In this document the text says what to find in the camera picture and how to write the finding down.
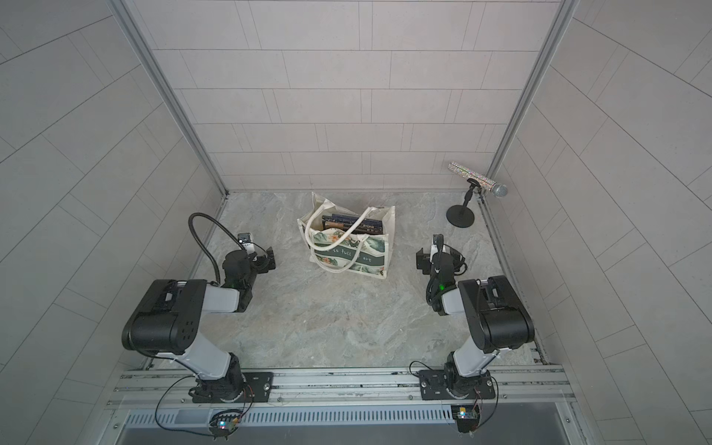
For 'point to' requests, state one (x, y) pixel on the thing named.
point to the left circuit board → (224, 424)
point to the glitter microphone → (486, 183)
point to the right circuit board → (466, 415)
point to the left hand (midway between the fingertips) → (263, 244)
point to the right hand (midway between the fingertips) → (437, 245)
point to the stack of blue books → (347, 222)
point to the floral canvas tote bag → (364, 254)
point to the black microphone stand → (462, 216)
